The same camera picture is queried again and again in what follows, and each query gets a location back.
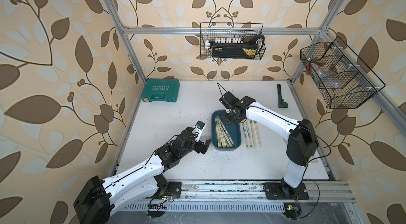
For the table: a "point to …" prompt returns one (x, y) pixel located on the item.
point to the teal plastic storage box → (235, 129)
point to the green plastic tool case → (160, 90)
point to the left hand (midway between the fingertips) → (204, 134)
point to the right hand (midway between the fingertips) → (228, 120)
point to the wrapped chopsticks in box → (224, 138)
